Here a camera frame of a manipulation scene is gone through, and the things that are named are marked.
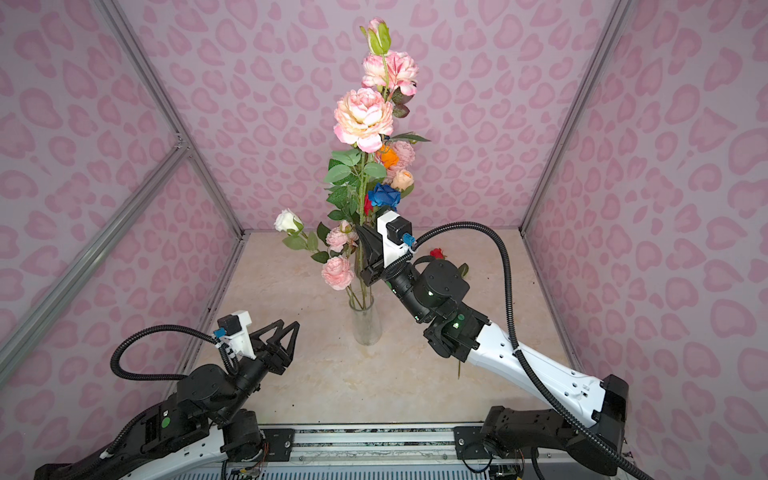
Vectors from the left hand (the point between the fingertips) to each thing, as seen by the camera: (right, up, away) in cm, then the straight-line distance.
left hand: (291, 322), depth 63 cm
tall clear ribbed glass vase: (+14, -5, +21) cm, 26 cm away
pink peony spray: (+9, +11, +3) cm, 15 cm away
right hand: (+15, +20, -10) cm, 27 cm away
